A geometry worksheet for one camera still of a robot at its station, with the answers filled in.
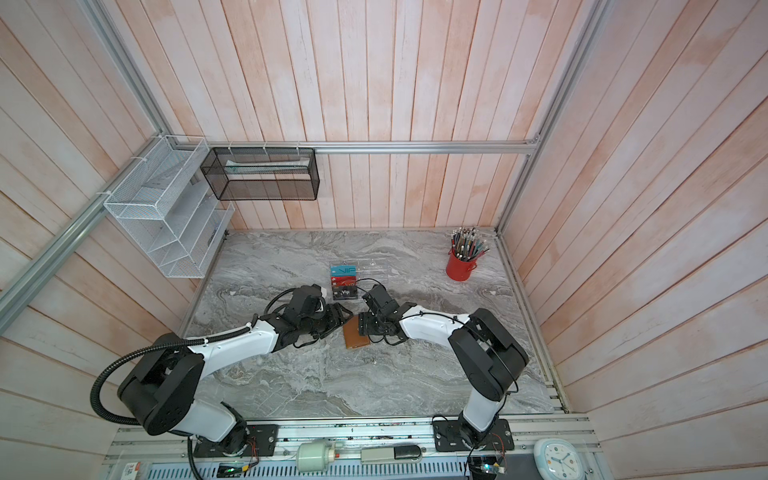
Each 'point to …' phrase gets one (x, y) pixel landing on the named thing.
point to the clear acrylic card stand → (369, 273)
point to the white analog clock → (556, 459)
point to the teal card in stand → (343, 271)
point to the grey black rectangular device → (392, 453)
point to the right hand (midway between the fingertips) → (367, 324)
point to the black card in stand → (345, 292)
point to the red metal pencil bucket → (458, 269)
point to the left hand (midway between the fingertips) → (348, 323)
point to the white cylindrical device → (314, 456)
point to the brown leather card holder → (352, 334)
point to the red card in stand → (341, 281)
